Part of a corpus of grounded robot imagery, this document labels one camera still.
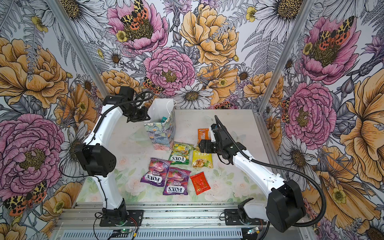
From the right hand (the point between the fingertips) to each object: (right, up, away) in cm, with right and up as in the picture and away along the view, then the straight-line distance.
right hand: (205, 148), depth 83 cm
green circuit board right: (+23, -37, -12) cm, 45 cm away
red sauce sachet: (-3, -20, +2) cm, 20 cm away
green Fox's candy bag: (-15, -6, +11) cm, 19 cm away
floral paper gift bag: (-24, +13, -2) cm, 27 cm away
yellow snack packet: (-1, -9, +10) cm, 13 cm away
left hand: (-32, +14, +3) cm, 35 cm away
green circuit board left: (-38, -37, -12) cm, 54 cm away
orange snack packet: (0, +6, +22) cm, 23 cm away
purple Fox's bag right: (-15, -18, 0) cm, 24 cm away
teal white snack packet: (-28, +17, +22) cm, 39 cm away
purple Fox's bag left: (-27, -14, +4) cm, 31 cm away
